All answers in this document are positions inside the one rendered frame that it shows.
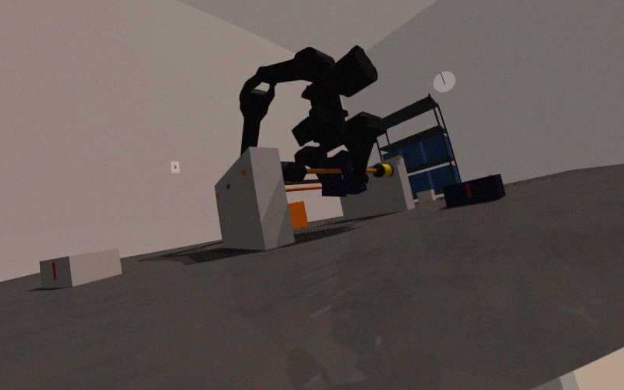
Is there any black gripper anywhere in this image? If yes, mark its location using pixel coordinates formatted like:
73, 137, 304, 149
294, 101, 387, 185

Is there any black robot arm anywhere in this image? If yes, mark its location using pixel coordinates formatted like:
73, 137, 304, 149
240, 45, 377, 155

